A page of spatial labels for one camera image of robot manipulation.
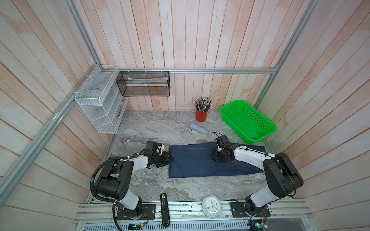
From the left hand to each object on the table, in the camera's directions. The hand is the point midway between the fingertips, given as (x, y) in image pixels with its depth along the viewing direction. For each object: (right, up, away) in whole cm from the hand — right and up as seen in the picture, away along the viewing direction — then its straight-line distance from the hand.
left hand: (172, 161), depth 90 cm
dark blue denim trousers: (+14, 0, +2) cm, 14 cm away
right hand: (+26, +3, +3) cm, 27 cm away
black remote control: (-2, -23, -22) cm, 32 cm away
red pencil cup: (+22, +30, +22) cm, 43 cm away
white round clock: (+22, -19, -17) cm, 33 cm away
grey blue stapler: (+18, +20, +12) cm, 29 cm away
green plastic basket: (+59, +26, +20) cm, 67 cm away
